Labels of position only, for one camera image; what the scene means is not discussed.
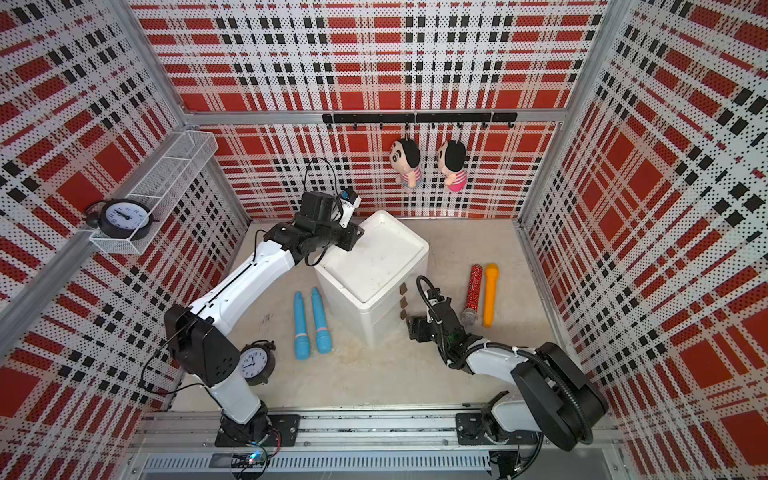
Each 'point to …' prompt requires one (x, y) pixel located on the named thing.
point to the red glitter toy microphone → (469, 316)
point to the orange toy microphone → (491, 282)
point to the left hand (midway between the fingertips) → (363, 230)
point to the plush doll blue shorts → (405, 158)
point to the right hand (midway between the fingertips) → (421, 318)
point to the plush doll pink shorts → (451, 158)
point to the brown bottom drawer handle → (403, 314)
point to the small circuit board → (254, 460)
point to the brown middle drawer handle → (403, 302)
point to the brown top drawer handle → (403, 288)
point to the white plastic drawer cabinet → (364, 286)
